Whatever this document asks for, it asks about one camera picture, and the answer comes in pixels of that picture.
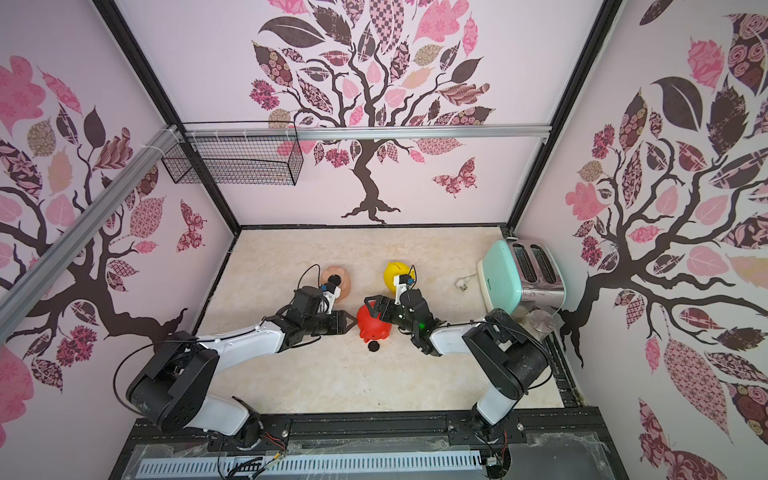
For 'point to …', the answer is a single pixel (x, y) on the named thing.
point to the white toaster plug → (461, 283)
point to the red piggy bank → (372, 327)
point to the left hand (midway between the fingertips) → (354, 327)
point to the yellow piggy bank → (393, 269)
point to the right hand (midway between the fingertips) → (372, 301)
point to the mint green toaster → (521, 276)
